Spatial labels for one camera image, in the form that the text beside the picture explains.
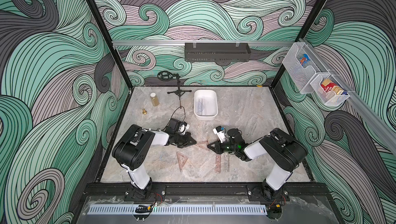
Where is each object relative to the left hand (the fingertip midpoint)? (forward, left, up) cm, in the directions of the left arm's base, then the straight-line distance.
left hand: (196, 141), depth 89 cm
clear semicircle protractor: (+27, -3, -1) cm, 27 cm away
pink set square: (-9, +8, -3) cm, 13 cm away
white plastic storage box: (+30, -7, -3) cm, 31 cm away
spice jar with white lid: (+28, +29, +5) cm, 41 cm away
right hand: (-2, -8, -2) cm, 8 cm away
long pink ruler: (-12, -12, -2) cm, 17 cm away
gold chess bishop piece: (+22, +36, -1) cm, 42 cm away
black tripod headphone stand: (+34, +19, +21) cm, 44 cm away
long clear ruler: (-11, -17, -2) cm, 20 cm away
